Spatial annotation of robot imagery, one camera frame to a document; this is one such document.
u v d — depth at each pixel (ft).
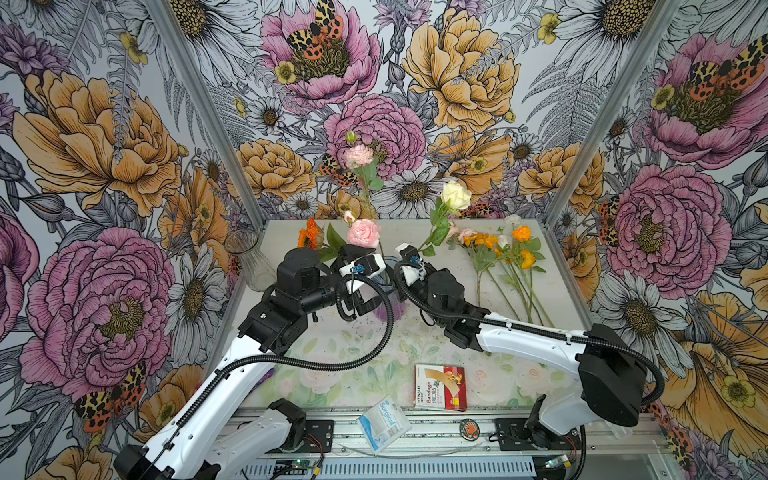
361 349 2.93
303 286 1.63
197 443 1.26
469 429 2.48
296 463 2.33
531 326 1.71
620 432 2.43
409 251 2.05
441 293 1.88
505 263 3.56
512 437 2.41
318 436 2.42
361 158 2.44
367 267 1.68
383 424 2.49
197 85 2.74
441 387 2.57
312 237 2.06
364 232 2.17
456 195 2.21
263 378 2.66
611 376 1.41
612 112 2.94
